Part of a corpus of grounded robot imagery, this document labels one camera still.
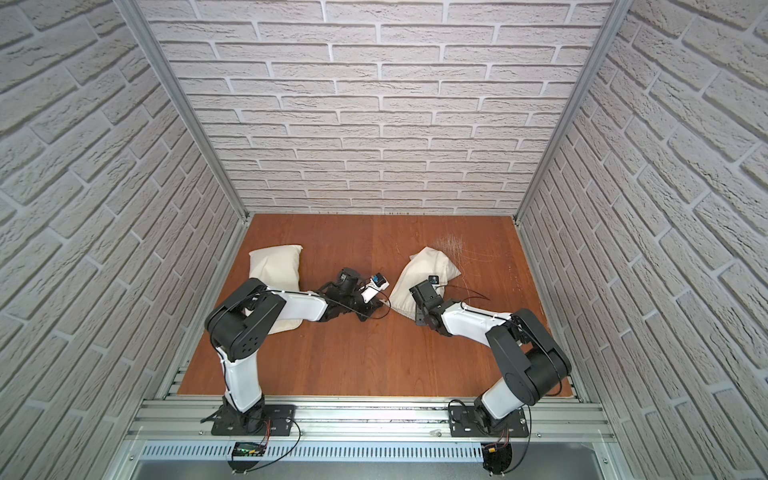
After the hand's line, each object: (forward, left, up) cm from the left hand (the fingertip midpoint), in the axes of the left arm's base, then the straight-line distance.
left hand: (379, 293), depth 96 cm
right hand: (-6, -14, -1) cm, 16 cm away
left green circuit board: (-42, +32, -5) cm, 53 cm away
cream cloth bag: (+8, +34, +3) cm, 35 cm away
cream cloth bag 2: (+8, -17, +6) cm, 19 cm away
